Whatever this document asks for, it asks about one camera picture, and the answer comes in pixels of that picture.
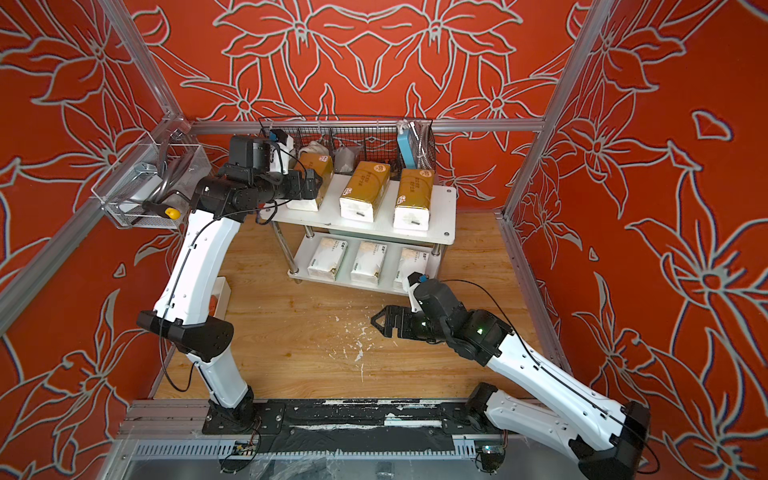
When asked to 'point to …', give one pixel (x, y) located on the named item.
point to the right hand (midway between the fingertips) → (379, 326)
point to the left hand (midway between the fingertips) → (304, 174)
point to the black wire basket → (375, 138)
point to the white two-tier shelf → (298, 234)
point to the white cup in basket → (345, 159)
